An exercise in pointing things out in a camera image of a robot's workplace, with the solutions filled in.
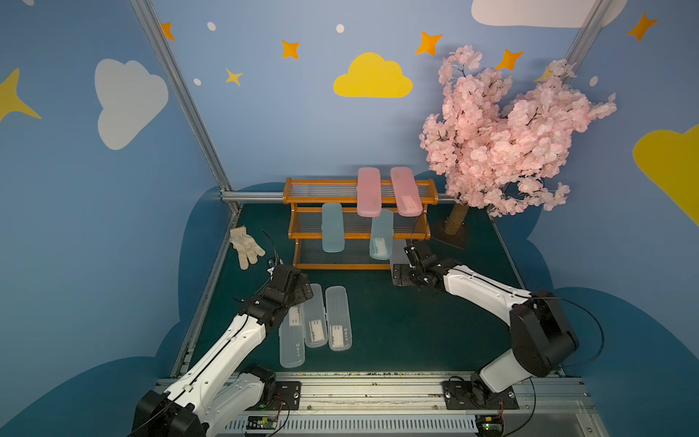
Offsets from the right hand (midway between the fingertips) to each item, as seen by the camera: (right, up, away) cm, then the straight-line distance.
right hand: (410, 271), depth 92 cm
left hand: (-38, -3, -9) cm, 39 cm away
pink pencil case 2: (-3, +25, -9) cm, 27 cm away
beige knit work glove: (-62, +7, +15) cm, 64 cm away
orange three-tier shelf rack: (-35, +24, -8) cm, 43 cm away
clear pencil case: (-39, -20, -7) cm, 45 cm away
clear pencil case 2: (-32, -15, -3) cm, 36 cm away
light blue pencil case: (-27, +15, +1) cm, 31 cm away
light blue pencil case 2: (-10, +10, -3) cm, 15 cm away
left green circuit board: (-44, -38, -20) cm, 62 cm away
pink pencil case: (-15, +26, -8) cm, 31 cm away
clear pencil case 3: (-24, -18, -6) cm, 30 cm away
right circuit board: (+18, -39, -19) cm, 47 cm away
